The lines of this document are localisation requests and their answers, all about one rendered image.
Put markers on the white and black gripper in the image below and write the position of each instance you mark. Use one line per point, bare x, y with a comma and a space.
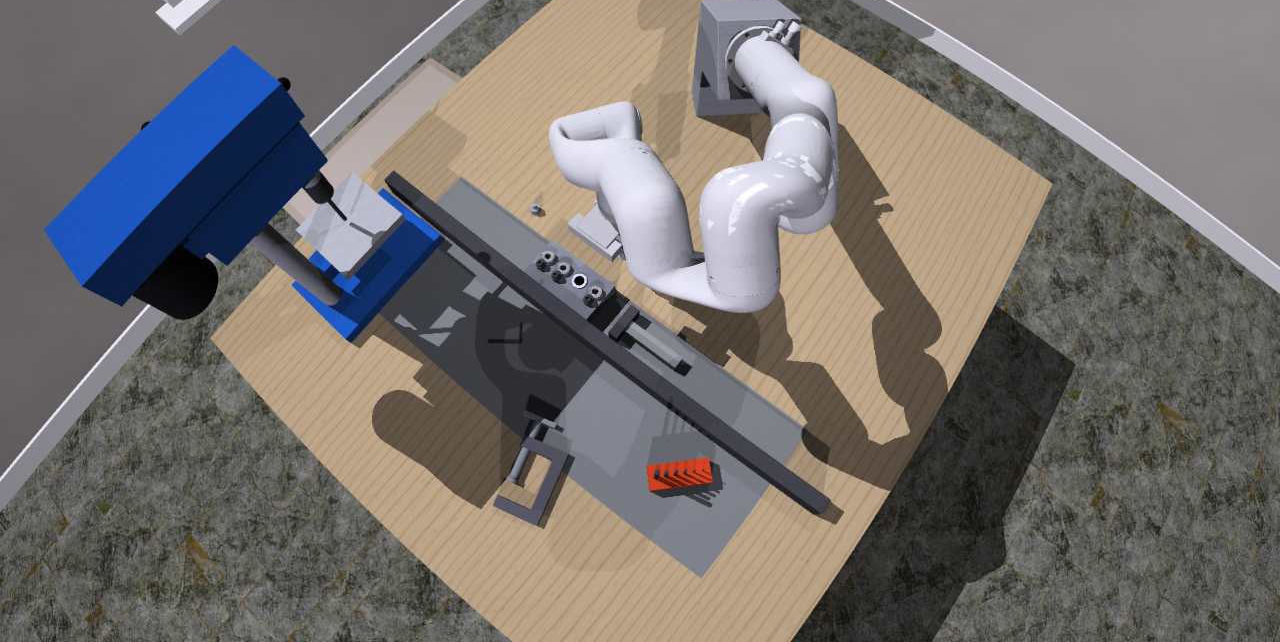
618, 238

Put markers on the dark grey rectangular bar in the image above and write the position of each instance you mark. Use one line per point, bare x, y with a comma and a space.
625, 325

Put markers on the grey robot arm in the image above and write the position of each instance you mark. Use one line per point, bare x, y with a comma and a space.
739, 270

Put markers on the long black rectangular bar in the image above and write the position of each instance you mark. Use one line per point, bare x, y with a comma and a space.
610, 351

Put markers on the grey c-clamp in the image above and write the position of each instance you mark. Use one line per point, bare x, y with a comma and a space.
558, 457

